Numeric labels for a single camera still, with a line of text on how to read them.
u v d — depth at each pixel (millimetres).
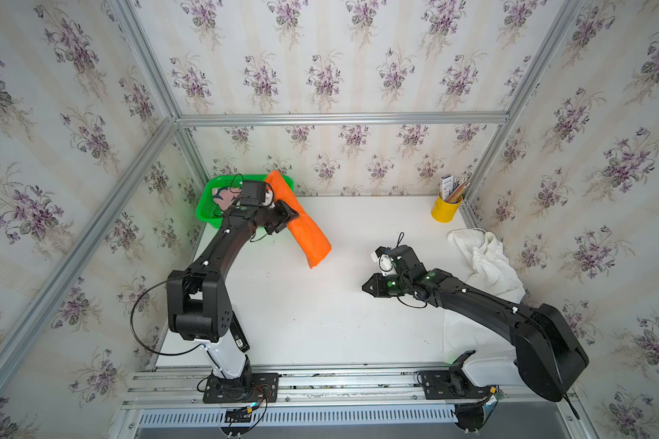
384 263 776
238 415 716
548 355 406
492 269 884
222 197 1108
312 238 853
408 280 654
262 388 724
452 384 664
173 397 729
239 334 800
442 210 1099
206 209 1067
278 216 781
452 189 1067
